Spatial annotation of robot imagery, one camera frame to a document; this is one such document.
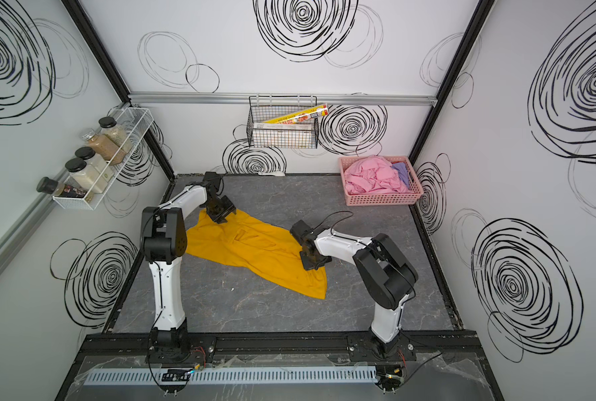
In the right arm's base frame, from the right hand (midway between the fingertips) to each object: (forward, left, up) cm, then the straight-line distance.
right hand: (313, 264), depth 92 cm
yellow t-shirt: (+7, +23, +1) cm, 24 cm away
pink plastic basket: (+29, -41, +5) cm, 50 cm away
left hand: (+21, +34, +1) cm, 40 cm away
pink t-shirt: (+39, -26, +9) cm, 47 cm away
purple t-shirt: (+45, -42, +5) cm, 61 cm away
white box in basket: (+37, +12, +34) cm, 52 cm away
